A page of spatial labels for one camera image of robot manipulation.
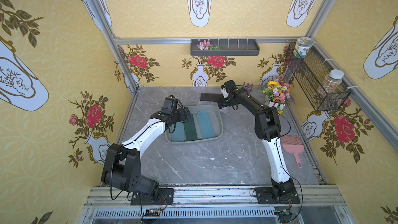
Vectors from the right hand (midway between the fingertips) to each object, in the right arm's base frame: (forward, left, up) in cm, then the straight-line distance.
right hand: (229, 100), depth 109 cm
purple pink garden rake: (+16, -17, -4) cm, 24 cm away
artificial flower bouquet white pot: (-5, -27, +13) cm, 30 cm away
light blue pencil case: (-18, +17, -3) cm, 25 cm away
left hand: (-19, +33, +10) cm, 39 cm away
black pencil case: (+7, +13, -4) cm, 15 cm away
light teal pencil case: (-27, +32, -2) cm, 42 cm away
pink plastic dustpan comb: (-30, -35, -3) cm, 46 cm away
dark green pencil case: (-22, +26, -2) cm, 34 cm away
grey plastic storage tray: (-14, +10, -1) cm, 17 cm away
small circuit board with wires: (-66, +40, -5) cm, 77 cm away
